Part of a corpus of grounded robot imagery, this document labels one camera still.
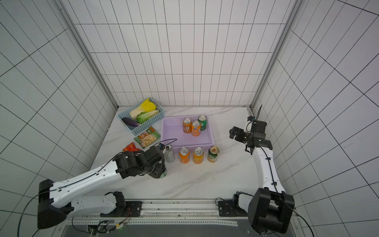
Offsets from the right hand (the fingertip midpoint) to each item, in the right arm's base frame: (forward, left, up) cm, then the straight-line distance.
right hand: (232, 130), depth 83 cm
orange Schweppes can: (-13, +19, -7) cm, 24 cm away
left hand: (-24, +41, -4) cm, 48 cm away
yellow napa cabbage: (+25, +60, -8) cm, 66 cm away
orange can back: (+8, +27, -6) cm, 29 cm away
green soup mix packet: (+2, +55, -16) cm, 57 cm away
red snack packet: (-6, +64, -15) cm, 66 cm away
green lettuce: (+15, +60, -8) cm, 62 cm away
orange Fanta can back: (+6, +21, -7) cm, 23 cm away
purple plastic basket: (+9, +39, -19) cm, 44 cm away
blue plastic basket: (+4, +63, -10) cm, 64 cm away
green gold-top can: (-11, +11, -7) cm, 17 cm away
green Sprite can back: (+12, +17, -7) cm, 22 cm away
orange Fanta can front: (-13, +27, -7) cm, 31 cm away
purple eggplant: (+14, +71, -13) cm, 73 cm away
